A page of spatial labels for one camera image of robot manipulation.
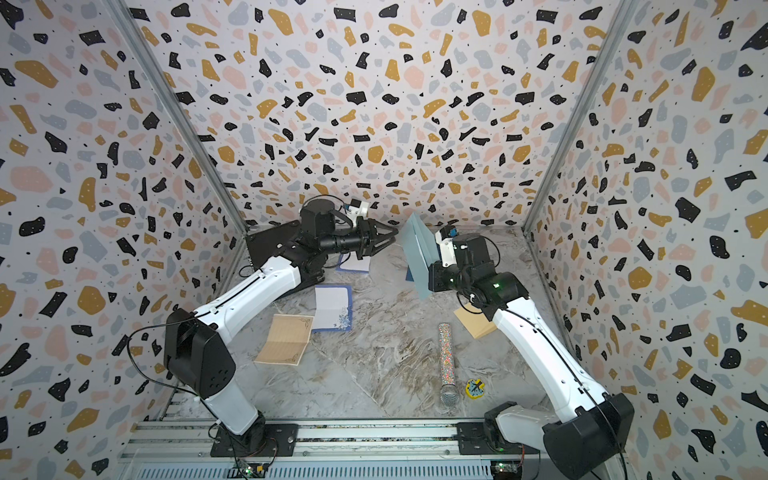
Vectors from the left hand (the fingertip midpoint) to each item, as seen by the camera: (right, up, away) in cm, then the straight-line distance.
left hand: (399, 235), depth 71 cm
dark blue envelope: (+3, -11, +13) cm, 17 cm away
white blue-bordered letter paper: (-22, -22, +27) cm, 41 cm away
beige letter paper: (-35, -31, +21) cm, 51 cm away
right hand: (+7, -8, +4) cm, 12 cm away
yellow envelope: (+25, -27, +24) cm, 44 cm away
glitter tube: (+13, -41, +8) cm, 44 cm away
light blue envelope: (+6, -4, +7) cm, 10 cm away
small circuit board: (-35, -56, 0) cm, 66 cm away
